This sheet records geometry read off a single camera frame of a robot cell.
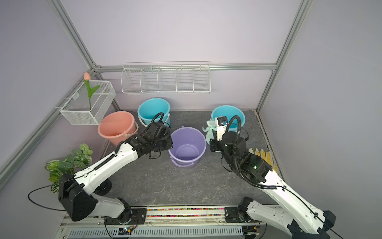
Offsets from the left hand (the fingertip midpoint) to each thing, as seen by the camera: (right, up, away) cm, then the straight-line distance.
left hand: (173, 143), depth 79 cm
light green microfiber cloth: (+20, +10, -14) cm, 26 cm away
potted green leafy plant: (-42, -6, -11) cm, 44 cm away
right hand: (+21, +8, -14) cm, 26 cm away
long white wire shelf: (-8, +42, +21) cm, 48 cm away
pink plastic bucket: (-39, +10, +14) cm, 42 cm away
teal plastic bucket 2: (-19, +22, +23) cm, 37 cm away
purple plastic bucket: (+8, -3, +16) cm, 18 cm away
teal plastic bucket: (+34, +19, +18) cm, 43 cm away
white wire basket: (-51, +19, -2) cm, 54 cm away
